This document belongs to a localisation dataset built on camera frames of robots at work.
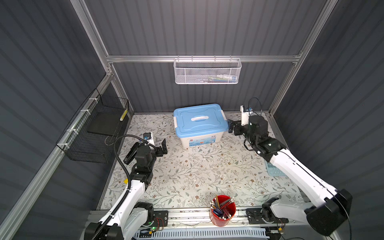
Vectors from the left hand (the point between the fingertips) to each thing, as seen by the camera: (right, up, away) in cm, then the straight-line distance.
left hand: (156, 139), depth 81 cm
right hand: (+43, +11, -5) cm, 45 cm away
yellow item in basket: (-19, +15, +3) cm, 24 cm away
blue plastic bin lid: (+24, +11, +13) cm, 30 cm away
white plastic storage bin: (+26, -2, +14) cm, 30 cm away
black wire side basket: (-30, +2, -9) cm, 31 cm away
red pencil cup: (+34, -31, -12) cm, 48 cm away
